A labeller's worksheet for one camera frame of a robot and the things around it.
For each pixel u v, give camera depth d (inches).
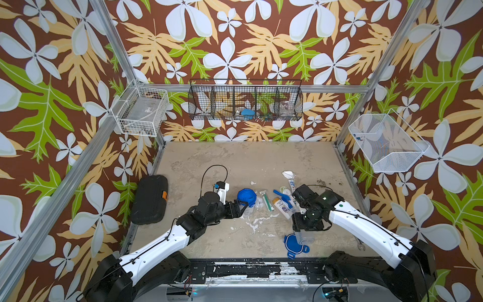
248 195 31.8
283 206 35.7
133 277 16.3
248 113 37.4
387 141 32.4
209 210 23.5
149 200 35.0
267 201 36.7
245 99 38.6
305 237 28.0
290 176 41.0
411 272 15.3
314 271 29.5
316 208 21.8
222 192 28.3
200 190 23.5
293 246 31.4
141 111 34.1
